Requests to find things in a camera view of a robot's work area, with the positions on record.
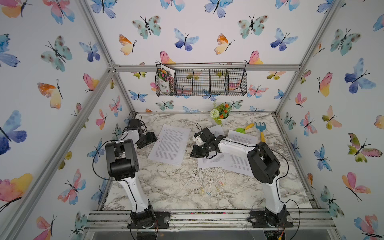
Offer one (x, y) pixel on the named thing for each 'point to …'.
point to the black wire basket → (206, 79)
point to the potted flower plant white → (220, 112)
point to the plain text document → (170, 145)
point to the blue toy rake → (261, 128)
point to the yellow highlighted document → (221, 160)
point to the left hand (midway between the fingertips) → (153, 138)
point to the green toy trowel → (243, 130)
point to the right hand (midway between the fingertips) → (191, 153)
